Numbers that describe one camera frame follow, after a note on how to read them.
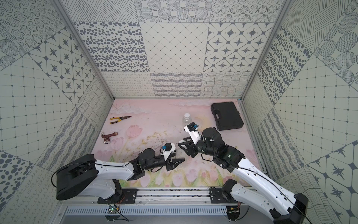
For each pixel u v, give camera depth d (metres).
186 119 0.92
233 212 0.72
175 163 0.68
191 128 0.58
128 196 0.74
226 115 1.05
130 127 1.04
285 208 0.39
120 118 1.07
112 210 0.71
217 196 0.73
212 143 0.50
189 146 0.58
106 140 0.93
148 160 0.61
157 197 0.75
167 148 0.65
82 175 0.44
